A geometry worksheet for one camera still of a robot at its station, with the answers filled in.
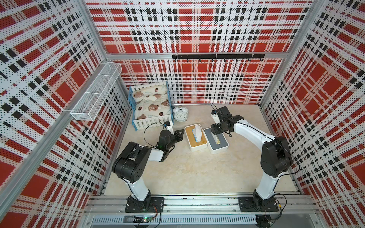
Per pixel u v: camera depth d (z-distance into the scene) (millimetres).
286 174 506
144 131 1075
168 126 855
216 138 909
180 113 1045
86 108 935
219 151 913
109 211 719
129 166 473
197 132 932
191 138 940
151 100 1133
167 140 733
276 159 483
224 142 929
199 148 913
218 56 885
